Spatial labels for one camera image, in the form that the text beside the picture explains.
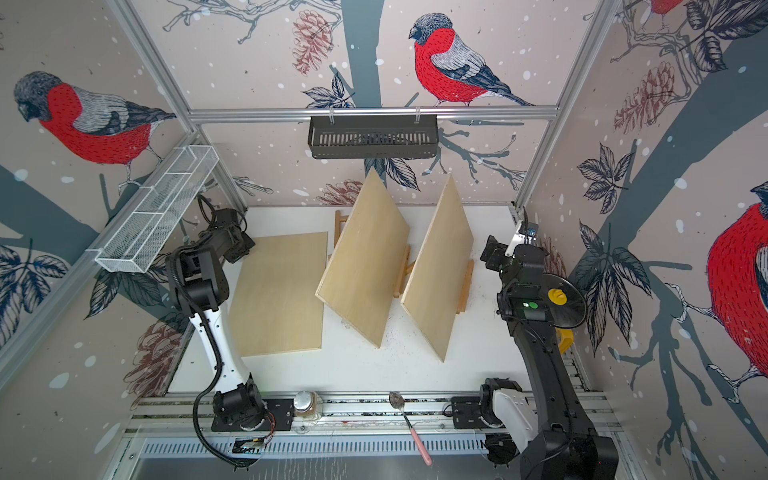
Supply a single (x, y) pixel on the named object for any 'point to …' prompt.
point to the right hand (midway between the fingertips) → (505, 236)
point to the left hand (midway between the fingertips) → (250, 243)
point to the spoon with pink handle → (397, 400)
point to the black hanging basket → (373, 138)
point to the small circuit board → (251, 445)
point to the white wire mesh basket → (146, 229)
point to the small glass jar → (305, 405)
